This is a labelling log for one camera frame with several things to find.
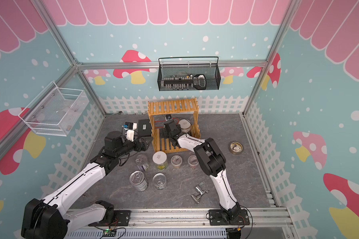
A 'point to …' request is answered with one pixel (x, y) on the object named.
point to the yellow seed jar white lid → (159, 158)
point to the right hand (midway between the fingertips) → (168, 127)
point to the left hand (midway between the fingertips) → (147, 139)
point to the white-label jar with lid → (185, 125)
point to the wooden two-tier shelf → (185, 111)
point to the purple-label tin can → (142, 162)
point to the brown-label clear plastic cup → (176, 160)
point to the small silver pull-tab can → (159, 181)
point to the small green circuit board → (109, 233)
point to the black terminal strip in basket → (197, 81)
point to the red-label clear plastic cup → (193, 162)
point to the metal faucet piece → (200, 188)
